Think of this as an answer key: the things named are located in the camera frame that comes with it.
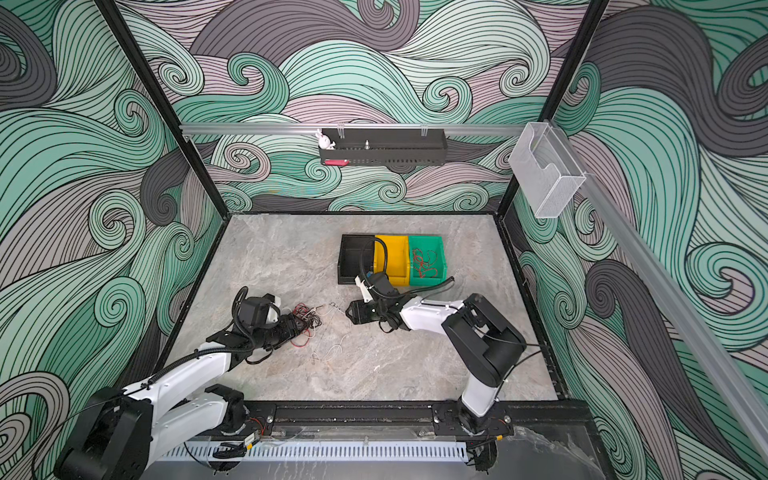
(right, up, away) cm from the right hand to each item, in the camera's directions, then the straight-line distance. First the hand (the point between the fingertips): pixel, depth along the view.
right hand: (353, 312), depth 89 cm
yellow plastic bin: (+15, +16, +14) cm, 26 cm away
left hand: (-15, -3, -3) cm, 15 cm away
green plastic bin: (+26, +21, +18) cm, 38 cm away
